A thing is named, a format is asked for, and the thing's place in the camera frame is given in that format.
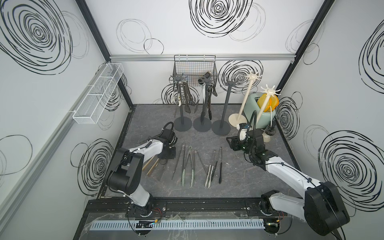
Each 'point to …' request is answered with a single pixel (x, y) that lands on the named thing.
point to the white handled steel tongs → (179, 87)
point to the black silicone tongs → (188, 96)
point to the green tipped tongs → (192, 179)
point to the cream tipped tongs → (208, 180)
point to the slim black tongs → (220, 154)
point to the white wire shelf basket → (89, 110)
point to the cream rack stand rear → (235, 119)
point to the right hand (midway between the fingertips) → (230, 138)
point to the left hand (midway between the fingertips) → (170, 155)
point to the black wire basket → (193, 66)
